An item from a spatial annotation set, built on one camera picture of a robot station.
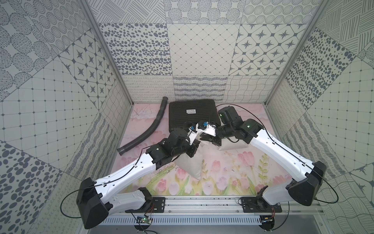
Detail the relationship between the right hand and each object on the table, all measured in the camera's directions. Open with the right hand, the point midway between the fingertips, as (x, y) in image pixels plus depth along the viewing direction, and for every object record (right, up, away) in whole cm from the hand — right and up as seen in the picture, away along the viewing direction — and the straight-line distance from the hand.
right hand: (203, 136), depth 72 cm
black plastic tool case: (-14, +13, +34) cm, 39 cm away
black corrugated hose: (-36, +2, +32) cm, 48 cm away
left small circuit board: (-30, -41, -2) cm, 51 cm away
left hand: (-2, 0, +1) cm, 3 cm away
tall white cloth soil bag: (-6, -17, +6) cm, 19 cm away
